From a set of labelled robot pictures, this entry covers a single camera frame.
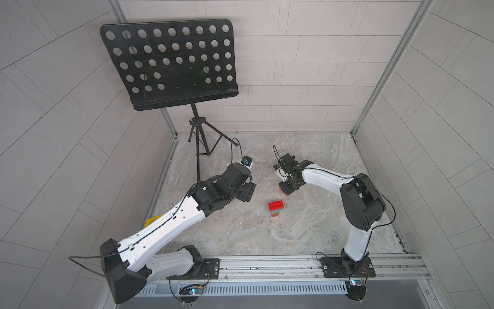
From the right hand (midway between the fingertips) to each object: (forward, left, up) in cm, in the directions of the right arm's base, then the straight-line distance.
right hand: (285, 187), depth 94 cm
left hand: (-7, +17, +20) cm, 27 cm away
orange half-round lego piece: (-4, 0, 0) cm, 4 cm away
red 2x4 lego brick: (-13, +6, +9) cm, 17 cm away
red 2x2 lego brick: (-13, +7, +1) cm, 15 cm away
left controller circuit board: (-39, +39, +2) cm, 56 cm away
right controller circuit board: (-41, -19, -2) cm, 46 cm away
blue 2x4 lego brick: (-12, +6, +2) cm, 14 cm away
